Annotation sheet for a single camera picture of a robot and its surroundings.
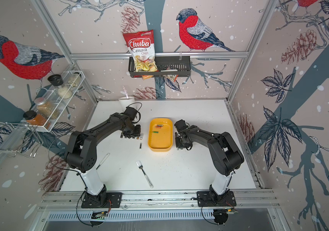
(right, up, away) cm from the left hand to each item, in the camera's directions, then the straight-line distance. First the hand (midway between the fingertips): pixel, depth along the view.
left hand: (141, 131), depth 93 cm
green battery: (+8, -1, +8) cm, 12 cm away
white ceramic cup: (-14, +21, +11) cm, 27 cm away
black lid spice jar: (-40, +25, -16) cm, 50 cm away
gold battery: (+12, +3, +11) cm, 17 cm away
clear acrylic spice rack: (-48, +19, -13) cm, 53 cm away
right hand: (+26, -9, +2) cm, 27 cm away
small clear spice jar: (-40, +33, -7) cm, 52 cm away
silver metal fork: (+1, -20, -7) cm, 21 cm away
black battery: (-9, 0, -13) cm, 16 cm away
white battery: (-1, -5, +5) cm, 7 cm away
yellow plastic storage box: (+12, -4, +8) cm, 15 cm away
